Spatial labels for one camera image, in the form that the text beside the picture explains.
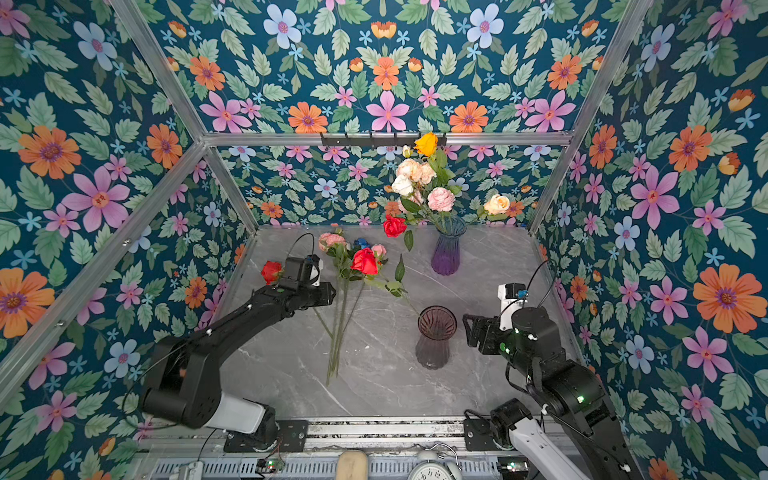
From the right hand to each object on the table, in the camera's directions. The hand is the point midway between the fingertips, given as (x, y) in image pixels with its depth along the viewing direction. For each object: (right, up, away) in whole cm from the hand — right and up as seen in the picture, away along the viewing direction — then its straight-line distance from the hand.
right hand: (477, 316), depth 65 cm
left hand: (-37, +5, +23) cm, 44 cm away
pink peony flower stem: (-6, +29, +17) cm, 34 cm away
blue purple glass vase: (-3, +14, +33) cm, 36 cm away
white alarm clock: (-9, -35, +4) cm, 36 cm away
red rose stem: (-19, +21, +6) cm, 29 cm away
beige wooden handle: (-28, -34, +1) cm, 44 cm away
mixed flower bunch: (-43, +18, +41) cm, 62 cm away
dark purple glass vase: (-9, -4, +6) cm, 11 cm away
